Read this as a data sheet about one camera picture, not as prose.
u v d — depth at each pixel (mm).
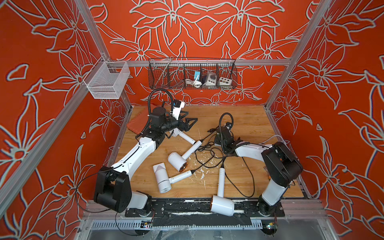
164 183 767
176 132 983
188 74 1007
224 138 727
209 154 924
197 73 836
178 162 844
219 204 700
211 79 907
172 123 683
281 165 473
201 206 744
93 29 774
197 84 862
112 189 412
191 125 706
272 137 1003
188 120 670
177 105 652
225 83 924
